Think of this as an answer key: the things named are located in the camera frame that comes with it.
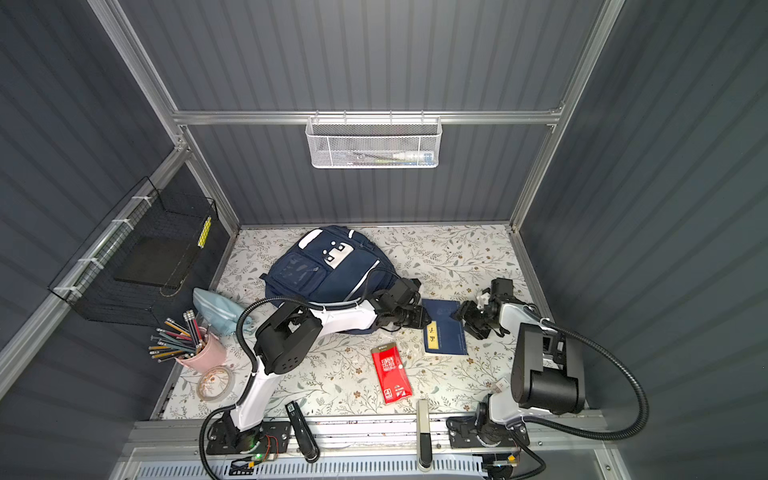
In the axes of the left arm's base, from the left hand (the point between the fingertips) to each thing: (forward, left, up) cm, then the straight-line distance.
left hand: (431, 320), depth 92 cm
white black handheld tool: (-31, +7, +1) cm, 32 cm away
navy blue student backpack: (+19, +31, +5) cm, 37 cm away
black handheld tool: (-28, +36, 0) cm, 46 cm away
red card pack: (-17, +13, -2) cm, 21 cm away
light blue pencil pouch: (+6, +66, +2) cm, 66 cm away
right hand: (-1, -10, 0) cm, 10 cm away
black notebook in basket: (+9, +74, +24) cm, 78 cm away
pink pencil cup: (-8, +63, +2) cm, 64 cm away
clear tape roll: (-17, +59, -3) cm, 61 cm away
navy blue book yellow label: (-4, -3, -1) cm, 6 cm away
